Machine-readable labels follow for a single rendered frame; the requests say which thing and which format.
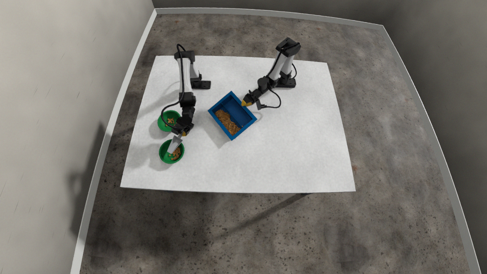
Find blue box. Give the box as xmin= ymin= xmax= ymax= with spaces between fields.
xmin=208 ymin=91 xmax=257 ymax=141

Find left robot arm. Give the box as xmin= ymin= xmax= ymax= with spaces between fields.
xmin=256 ymin=37 xmax=301 ymax=110

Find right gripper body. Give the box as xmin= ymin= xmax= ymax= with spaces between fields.
xmin=176 ymin=117 xmax=194 ymax=136

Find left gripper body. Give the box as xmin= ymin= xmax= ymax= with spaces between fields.
xmin=243 ymin=89 xmax=262 ymax=105

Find grey metal scoop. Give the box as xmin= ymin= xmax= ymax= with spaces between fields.
xmin=167 ymin=134 xmax=183 ymax=154

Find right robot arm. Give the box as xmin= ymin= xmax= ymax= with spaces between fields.
xmin=171 ymin=50 xmax=211 ymax=135

